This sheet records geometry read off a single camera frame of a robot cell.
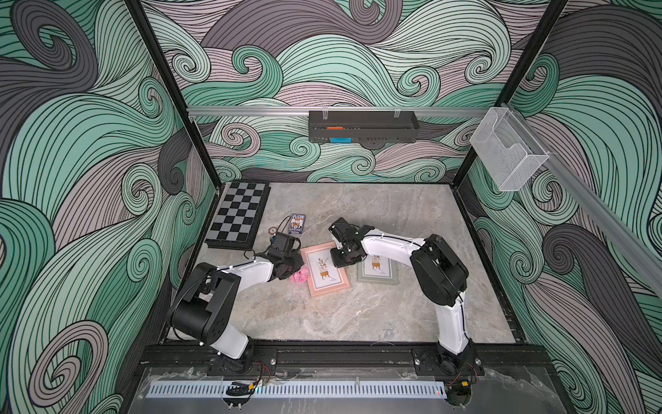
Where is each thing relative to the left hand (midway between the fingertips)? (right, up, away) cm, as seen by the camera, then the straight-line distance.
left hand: (302, 260), depth 93 cm
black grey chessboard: (-28, +15, +11) cm, 34 cm away
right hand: (+14, -1, +2) cm, 14 cm away
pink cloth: (0, -4, -6) cm, 7 cm away
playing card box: (-3, +13, +11) cm, 17 cm away
